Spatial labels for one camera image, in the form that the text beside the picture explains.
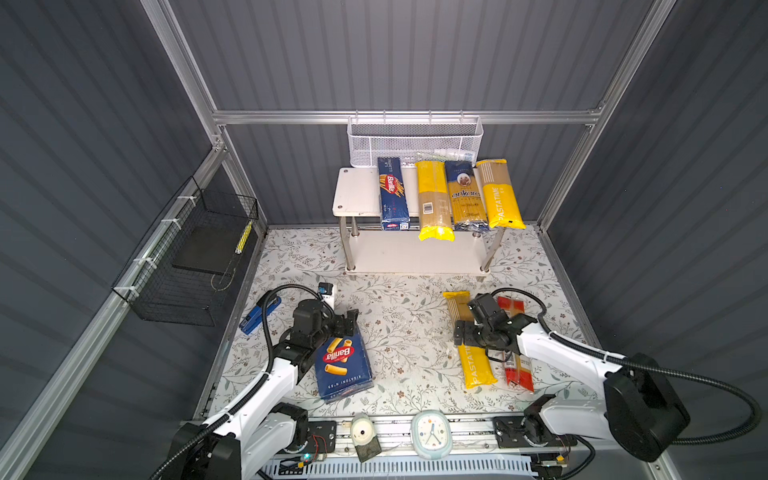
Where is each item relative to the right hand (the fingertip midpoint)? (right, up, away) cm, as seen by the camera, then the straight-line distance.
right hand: (470, 336), depth 88 cm
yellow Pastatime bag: (0, -6, -4) cm, 7 cm away
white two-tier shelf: (-32, +26, +17) cm, 45 cm away
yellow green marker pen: (-64, +29, -8) cm, 70 cm away
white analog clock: (-14, -19, -16) cm, 29 cm away
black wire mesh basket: (-75, +20, -16) cm, 79 cm away
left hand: (-38, +9, -3) cm, 39 cm away
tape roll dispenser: (-30, -17, -20) cm, 40 cm away
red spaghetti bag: (+11, -7, -7) cm, 15 cm away
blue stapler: (-66, +5, +4) cm, 66 cm away
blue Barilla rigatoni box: (-37, -5, -9) cm, 38 cm away
